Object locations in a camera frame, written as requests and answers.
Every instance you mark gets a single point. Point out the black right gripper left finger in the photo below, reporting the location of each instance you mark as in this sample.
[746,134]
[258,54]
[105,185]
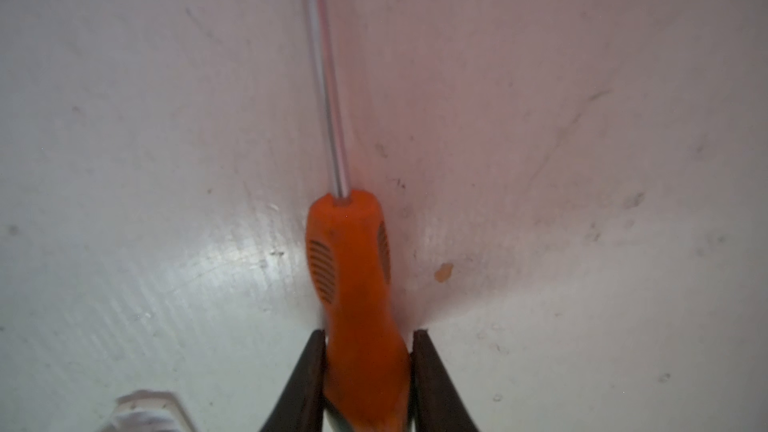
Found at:
[300,406]

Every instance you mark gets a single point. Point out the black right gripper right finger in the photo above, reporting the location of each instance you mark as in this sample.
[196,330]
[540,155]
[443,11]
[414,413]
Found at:
[436,404]

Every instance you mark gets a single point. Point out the orange handled screwdriver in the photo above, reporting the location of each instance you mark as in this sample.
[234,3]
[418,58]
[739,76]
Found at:
[367,364]

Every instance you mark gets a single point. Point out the white battery cover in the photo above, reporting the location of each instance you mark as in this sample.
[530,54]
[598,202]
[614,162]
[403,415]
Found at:
[149,411]

